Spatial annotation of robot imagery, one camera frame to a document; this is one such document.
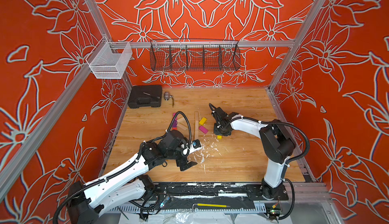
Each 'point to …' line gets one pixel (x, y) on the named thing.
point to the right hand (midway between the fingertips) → (217, 130)
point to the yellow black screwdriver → (122, 212)
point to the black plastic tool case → (143, 96)
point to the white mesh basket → (108, 60)
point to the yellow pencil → (213, 205)
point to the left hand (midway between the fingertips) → (193, 151)
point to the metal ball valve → (166, 96)
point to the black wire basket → (190, 54)
